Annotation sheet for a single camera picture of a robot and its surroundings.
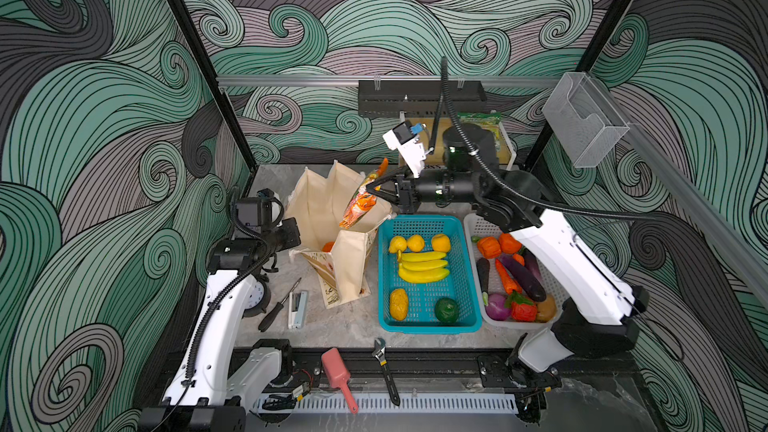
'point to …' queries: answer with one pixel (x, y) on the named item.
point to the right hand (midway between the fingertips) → (373, 187)
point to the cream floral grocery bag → (342, 259)
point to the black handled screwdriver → (269, 319)
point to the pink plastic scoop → (338, 375)
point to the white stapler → (297, 309)
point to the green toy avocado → (446, 309)
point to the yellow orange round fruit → (441, 243)
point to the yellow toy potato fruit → (399, 303)
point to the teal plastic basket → (421, 317)
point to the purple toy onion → (496, 308)
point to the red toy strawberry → (522, 309)
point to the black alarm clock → (258, 296)
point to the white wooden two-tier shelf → (507, 153)
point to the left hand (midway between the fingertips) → (294, 226)
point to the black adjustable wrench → (380, 345)
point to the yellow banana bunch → (422, 267)
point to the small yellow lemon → (397, 243)
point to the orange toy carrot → (510, 284)
